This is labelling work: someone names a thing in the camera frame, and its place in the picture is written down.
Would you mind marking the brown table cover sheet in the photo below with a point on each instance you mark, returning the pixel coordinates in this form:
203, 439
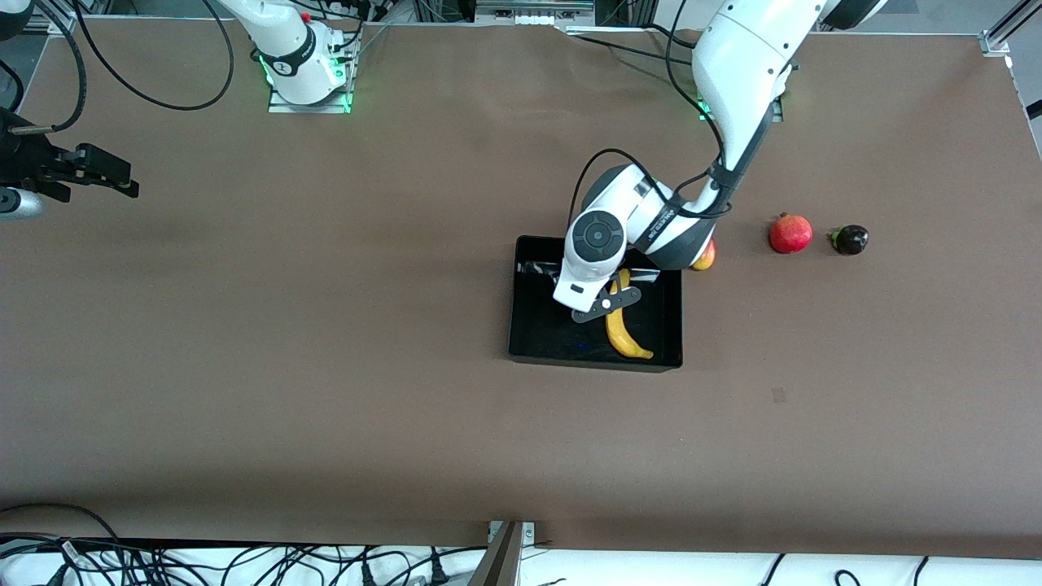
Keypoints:
326, 366

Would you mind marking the silver aluminium frame rail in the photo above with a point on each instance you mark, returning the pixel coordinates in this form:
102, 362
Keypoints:
529, 8

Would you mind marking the small dark purple fruit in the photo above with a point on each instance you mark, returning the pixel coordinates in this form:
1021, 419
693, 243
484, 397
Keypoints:
852, 240

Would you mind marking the yellow banana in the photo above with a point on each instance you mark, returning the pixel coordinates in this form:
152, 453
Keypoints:
623, 338

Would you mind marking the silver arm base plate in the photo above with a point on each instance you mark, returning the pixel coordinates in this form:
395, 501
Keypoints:
702, 111
309, 108

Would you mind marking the black plastic tray box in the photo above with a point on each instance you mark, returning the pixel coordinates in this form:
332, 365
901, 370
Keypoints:
553, 325

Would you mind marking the aluminium corner profile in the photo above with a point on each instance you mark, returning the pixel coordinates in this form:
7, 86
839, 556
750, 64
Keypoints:
995, 42

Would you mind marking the grey metal post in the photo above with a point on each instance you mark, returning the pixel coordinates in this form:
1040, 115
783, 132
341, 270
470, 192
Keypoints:
501, 566

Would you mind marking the red pomegranate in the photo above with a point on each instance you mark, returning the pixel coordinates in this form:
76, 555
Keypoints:
791, 234

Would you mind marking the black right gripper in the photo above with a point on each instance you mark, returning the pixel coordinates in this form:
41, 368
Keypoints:
23, 155

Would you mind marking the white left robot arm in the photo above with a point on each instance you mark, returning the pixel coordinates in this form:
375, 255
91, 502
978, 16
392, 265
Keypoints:
741, 73

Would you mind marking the red yellow mango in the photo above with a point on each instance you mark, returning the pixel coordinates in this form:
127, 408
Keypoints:
707, 259

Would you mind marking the silver mounting bracket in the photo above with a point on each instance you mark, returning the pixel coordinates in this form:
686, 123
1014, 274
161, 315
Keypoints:
529, 533

